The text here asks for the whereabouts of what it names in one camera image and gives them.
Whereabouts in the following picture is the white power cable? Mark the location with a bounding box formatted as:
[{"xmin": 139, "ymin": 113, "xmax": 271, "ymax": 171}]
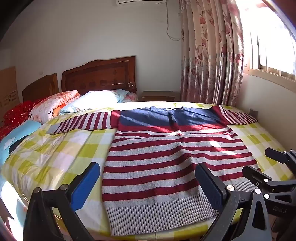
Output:
[{"xmin": 166, "ymin": 2, "xmax": 182, "ymax": 41}]

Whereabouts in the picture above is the orange floral folded quilt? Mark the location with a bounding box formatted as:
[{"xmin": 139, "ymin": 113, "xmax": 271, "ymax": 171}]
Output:
[{"xmin": 29, "ymin": 90, "xmax": 80, "ymax": 123}]

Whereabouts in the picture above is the pink floral pillow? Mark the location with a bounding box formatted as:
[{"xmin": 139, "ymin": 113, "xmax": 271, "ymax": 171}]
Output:
[{"xmin": 121, "ymin": 92, "xmax": 139, "ymax": 103}]

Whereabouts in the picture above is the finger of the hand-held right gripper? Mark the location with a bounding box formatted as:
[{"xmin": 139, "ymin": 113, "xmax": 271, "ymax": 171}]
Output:
[
  {"xmin": 265, "ymin": 147, "xmax": 296, "ymax": 166},
  {"xmin": 242, "ymin": 165, "xmax": 278, "ymax": 193}
]

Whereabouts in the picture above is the white air conditioner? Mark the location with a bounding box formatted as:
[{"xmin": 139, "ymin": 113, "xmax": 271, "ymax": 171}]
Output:
[{"xmin": 116, "ymin": 0, "xmax": 167, "ymax": 5}]

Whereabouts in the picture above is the window with metal bars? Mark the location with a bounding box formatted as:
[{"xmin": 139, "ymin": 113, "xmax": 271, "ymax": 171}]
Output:
[{"xmin": 236, "ymin": 0, "xmax": 296, "ymax": 82}]

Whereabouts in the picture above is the red grey striped knit sweater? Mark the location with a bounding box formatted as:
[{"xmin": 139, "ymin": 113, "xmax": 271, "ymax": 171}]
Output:
[{"xmin": 46, "ymin": 105, "xmax": 258, "ymax": 236}]

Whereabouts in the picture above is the small wooden headboard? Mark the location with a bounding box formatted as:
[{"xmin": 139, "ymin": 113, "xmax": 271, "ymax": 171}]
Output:
[{"xmin": 22, "ymin": 73, "xmax": 60, "ymax": 102}]

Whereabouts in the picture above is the blue cloud print blanket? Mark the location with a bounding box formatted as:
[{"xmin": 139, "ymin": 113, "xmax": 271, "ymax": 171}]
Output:
[{"xmin": 0, "ymin": 120, "xmax": 42, "ymax": 167}]

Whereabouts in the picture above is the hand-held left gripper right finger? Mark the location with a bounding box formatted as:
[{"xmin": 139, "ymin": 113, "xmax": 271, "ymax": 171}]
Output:
[{"xmin": 195, "ymin": 163, "xmax": 271, "ymax": 241}]

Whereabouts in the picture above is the red patterned blanket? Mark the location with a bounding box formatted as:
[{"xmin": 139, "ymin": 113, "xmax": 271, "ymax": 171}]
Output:
[{"xmin": 0, "ymin": 98, "xmax": 47, "ymax": 141}]

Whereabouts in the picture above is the pink floral curtain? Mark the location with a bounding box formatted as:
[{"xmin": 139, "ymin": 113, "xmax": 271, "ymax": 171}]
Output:
[{"xmin": 179, "ymin": 0, "xmax": 244, "ymax": 106}]

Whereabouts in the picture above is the yellow green checked bed sheet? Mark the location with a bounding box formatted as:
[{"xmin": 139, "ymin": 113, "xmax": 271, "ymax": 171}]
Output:
[{"xmin": 0, "ymin": 101, "xmax": 294, "ymax": 241}]

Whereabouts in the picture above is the large wooden headboard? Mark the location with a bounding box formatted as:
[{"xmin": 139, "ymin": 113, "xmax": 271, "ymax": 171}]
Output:
[{"xmin": 61, "ymin": 56, "xmax": 137, "ymax": 96}]

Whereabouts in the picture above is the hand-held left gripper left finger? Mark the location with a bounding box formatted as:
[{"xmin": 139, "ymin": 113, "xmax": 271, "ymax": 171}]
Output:
[{"xmin": 23, "ymin": 162, "xmax": 101, "ymax": 241}]

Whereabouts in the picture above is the wooden nightstand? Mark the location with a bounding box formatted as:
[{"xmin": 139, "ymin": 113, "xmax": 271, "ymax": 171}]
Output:
[{"xmin": 141, "ymin": 91, "xmax": 181, "ymax": 102}]

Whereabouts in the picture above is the light blue pillow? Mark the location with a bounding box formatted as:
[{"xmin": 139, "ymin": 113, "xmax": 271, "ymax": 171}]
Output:
[{"xmin": 59, "ymin": 89, "xmax": 130, "ymax": 115}]

